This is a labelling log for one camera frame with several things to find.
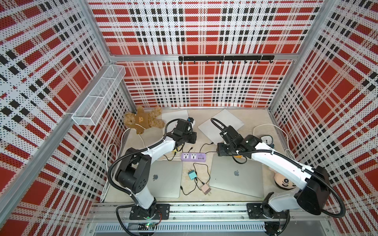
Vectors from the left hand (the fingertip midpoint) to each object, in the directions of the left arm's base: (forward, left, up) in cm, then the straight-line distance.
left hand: (198, 135), depth 92 cm
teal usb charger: (-22, +4, -8) cm, 24 cm away
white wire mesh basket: (+12, +67, +12) cm, 69 cm away
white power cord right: (+16, -63, -13) cm, 66 cm away
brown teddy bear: (+15, +41, -4) cm, 44 cm away
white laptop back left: (+26, +24, -10) cm, 37 cm away
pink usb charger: (-30, -4, -8) cm, 31 cm away
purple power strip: (-11, +4, -8) cm, 14 cm away
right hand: (-13, -14, +5) cm, 20 cm away
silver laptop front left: (-24, +19, -9) cm, 32 cm away
